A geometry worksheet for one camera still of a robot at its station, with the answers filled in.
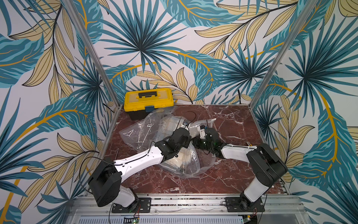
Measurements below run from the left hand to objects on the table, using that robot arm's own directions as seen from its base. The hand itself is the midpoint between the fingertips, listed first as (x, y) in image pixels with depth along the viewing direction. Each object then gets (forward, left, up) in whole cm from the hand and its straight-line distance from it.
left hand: (185, 134), depth 81 cm
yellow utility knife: (+4, -45, -16) cm, 48 cm away
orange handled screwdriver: (-4, +45, -18) cm, 48 cm away
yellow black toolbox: (+24, +31, 0) cm, 40 cm away
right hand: (+1, -2, -9) cm, 9 cm away
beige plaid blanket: (+12, +12, -8) cm, 19 cm away
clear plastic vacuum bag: (+6, +23, -7) cm, 25 cm away
